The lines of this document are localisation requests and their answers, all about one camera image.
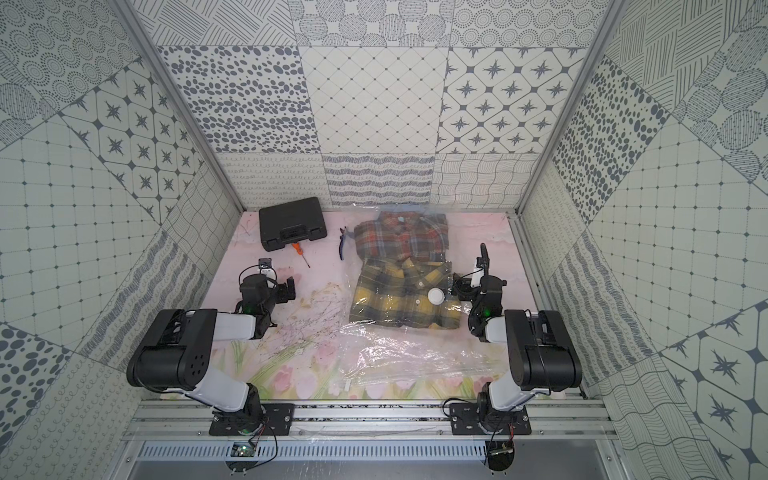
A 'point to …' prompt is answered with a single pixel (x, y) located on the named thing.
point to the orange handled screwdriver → (299, 250)
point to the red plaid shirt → (394, 234)
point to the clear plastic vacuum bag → (401, 326)
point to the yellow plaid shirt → (406, 292)
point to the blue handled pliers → (341, 243)
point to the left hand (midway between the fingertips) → (284, 277)
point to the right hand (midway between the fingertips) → (470, 277)
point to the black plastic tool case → (291, 222)
